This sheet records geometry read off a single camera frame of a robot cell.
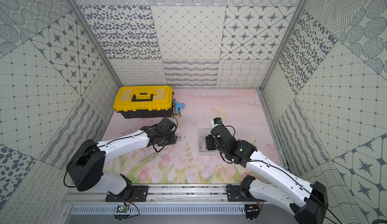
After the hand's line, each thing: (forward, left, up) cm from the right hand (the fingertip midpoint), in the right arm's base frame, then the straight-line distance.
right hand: (208, 139), depth 76 cm
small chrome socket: (+8, +18, -14) cm, 24 cm away
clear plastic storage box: (+2, +3, -16) cm, 16 cm away
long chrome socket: (+4, +4, -16) cm, 17 cm away
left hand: (+6, +19, -9) cm, 22 cm away
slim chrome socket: (+8, +2, -15) cm, 17 cm away
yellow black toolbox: (+23, +39, +3) cm, 45 cm away
